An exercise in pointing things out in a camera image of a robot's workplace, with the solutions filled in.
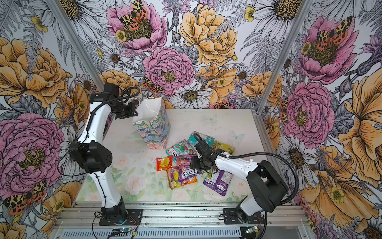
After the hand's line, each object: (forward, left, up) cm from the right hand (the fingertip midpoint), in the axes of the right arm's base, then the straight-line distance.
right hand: (194, 169), depth 86 cm
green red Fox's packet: (+15, +6, -1) cm, 17 cm away
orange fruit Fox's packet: (-4, +12, -2) cm, 13 cm away
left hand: (+23, +32, +19) cm, 44 cm away
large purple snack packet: (-7, -14, -3) cm, 16 cm away
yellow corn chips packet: (+18, -16, -3) cm, 24 cm away
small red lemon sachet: (+6, +18, -3) cm, 20 cm away
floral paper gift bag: (+18, +21, +21) cm, 35 cm away
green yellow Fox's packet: (-2, -8, -1) cm, 8 cm away
